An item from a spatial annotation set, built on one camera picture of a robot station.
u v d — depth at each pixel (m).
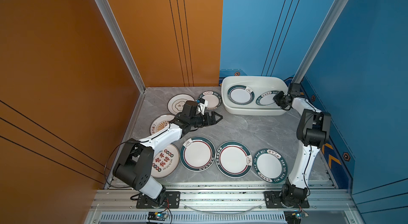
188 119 0.68
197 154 0.88
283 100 0.91
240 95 1.13
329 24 0.84
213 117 0.75
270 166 0.89
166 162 0.85
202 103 0.79
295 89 0.85
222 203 0.73
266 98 1.15
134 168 0.45
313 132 0.59
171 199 0.74
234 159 0.85
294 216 0.70
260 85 1.20
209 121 0.74
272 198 0.73
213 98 1.14
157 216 0.71
